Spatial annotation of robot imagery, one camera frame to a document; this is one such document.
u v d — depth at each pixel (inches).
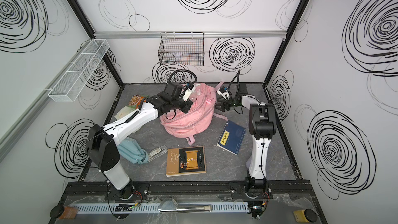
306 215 23.6
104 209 27.3
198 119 32.6
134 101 42.5
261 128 23.1
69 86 28.6
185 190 29.6
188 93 29.0
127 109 40.2
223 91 35.0
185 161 32.4
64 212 24.4
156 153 33.3
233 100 34.6
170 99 25.0
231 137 35.5
